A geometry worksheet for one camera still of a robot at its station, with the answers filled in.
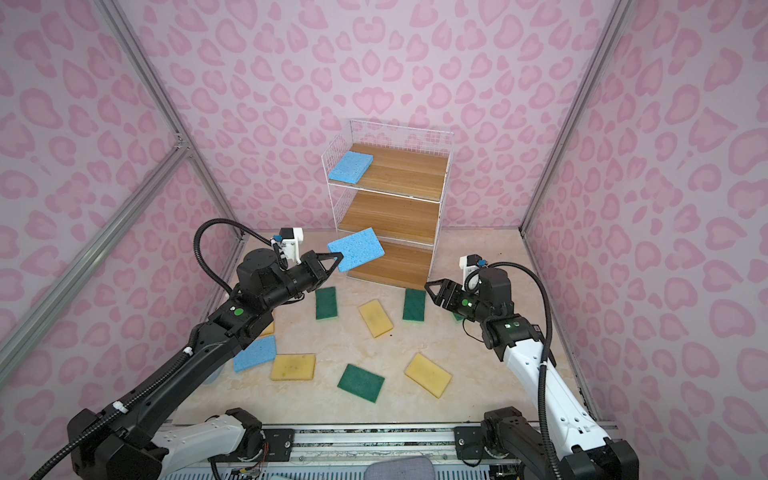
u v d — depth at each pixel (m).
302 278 0.63
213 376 0.53
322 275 0.65
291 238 0.65
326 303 0.98
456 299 0.68
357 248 0.71
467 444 0.73
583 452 0.39
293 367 0.84
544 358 0.49
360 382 0.82
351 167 0.77
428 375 0.82
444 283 0.69
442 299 0.68
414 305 0.97
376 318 0.95
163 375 0.43
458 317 0.93
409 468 0.68
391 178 0.76
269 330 0.56
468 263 0.70
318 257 0.65
